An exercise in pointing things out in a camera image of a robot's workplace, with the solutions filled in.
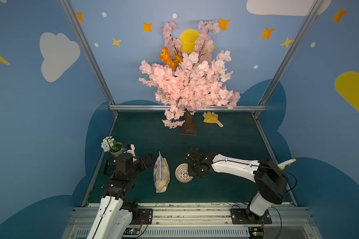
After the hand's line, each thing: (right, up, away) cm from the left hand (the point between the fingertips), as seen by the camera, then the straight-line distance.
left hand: (145, 155), depth 78 cm
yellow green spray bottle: (+72, -5, -1) cm, 72 cm away
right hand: (+25, -11, +9) cm, 29 cm away
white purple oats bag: (+9, -10, -1) cm, 13 cm away
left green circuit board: (-5, -36, -6) cm, 37 cm away
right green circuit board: (+56, -37, -6) cm, 67 cm away
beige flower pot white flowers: (-24, +5, +9) cm, 26 cm away
